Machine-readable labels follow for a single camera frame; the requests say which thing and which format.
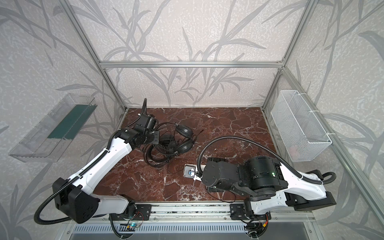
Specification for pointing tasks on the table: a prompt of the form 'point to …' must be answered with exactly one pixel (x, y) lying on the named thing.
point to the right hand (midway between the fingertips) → (203, 161)
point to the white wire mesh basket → (299, 132)
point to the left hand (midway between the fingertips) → (158, 132)
